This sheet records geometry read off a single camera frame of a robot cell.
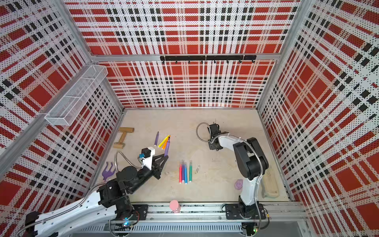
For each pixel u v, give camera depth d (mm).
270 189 777
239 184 802
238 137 574
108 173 877
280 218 718
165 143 1011
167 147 675
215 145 736
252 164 490
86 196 499
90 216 572
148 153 584
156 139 1020
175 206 680
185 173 862
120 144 996
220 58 903
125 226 704
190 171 880
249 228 685
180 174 860
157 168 598
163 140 1012
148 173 603
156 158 651
